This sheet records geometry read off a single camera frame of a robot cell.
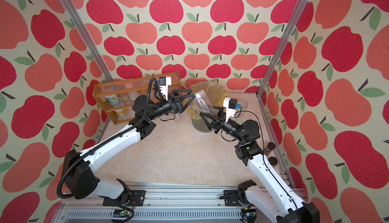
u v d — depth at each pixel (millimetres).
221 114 600
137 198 748
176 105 549
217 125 558
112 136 494
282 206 403
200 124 951
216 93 885
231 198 734
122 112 1029
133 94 952
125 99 938
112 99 916
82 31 845
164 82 556
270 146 822
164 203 738
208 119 571
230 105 537
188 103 566
